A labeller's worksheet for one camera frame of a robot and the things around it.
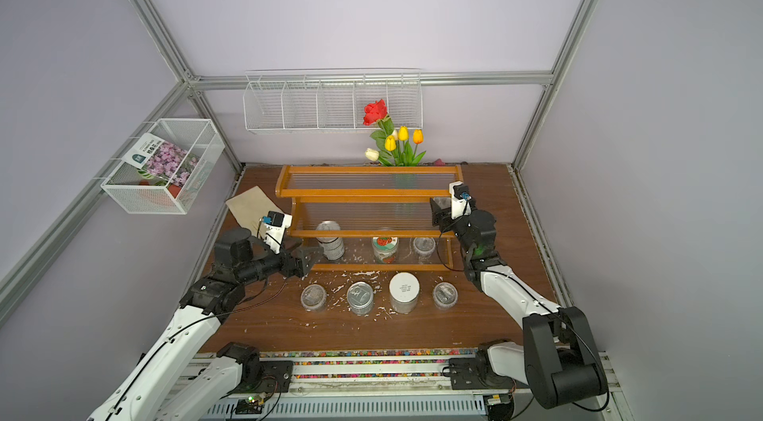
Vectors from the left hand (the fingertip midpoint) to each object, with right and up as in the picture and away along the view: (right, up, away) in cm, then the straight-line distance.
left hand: (311, 247), depth 74 cm
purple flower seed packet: (-37, +22, -1) cm, 44 cm away
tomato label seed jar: (+18, -3, +12) cm, 22 cm away
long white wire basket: (-2, +45, +24) cm, 51 cm away
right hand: (+36, +14, +9) cm, 39 cm away
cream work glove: (-32, +9, +34) cm, 47 cm away
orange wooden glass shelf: (+14, +7, +10) cm, 19 cm away
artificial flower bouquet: (+21, +28, +12) cm, 36 cm away
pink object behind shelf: (+40, +27, +50) cm, 69 cm away
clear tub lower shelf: (+30, -3, +15) cm, 33 cm away
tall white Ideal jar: (+24, -12, +4) cm, 27 cm away
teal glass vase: (+25, +18, +22) cm, 37 cm away
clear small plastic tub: (-1, -15, +7) cm, 16 cm away
